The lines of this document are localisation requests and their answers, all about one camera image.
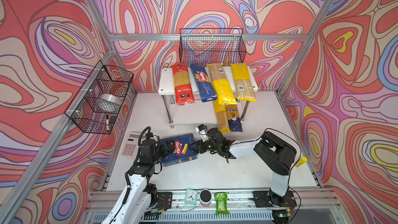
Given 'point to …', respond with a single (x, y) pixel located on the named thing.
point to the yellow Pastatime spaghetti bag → (219, 109)
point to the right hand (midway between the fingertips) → (192, 149)
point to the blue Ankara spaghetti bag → (233, 118)
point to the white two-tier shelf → (199, 113)
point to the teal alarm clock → (191, 196)
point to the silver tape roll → (113, 99)
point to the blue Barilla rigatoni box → (181, 153)
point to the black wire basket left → (96, 107)
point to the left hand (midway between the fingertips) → (170, 144)
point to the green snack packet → (221, 205)
